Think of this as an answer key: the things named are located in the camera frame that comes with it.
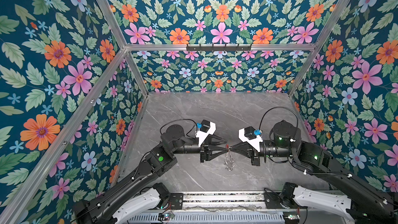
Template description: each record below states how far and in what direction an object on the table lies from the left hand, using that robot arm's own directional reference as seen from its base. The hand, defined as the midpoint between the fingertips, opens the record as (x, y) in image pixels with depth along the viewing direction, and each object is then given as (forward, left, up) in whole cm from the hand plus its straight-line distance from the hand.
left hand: (227, 147), depth 52 cm
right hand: (+1, -2, -2) cm, 3 cm away
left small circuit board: (-16, +28, -37) cm, 49 cm away
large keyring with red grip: (+8, -5, -37) cm, 38 cm away
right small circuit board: (-20, -30, -37) cm, 52 cm away
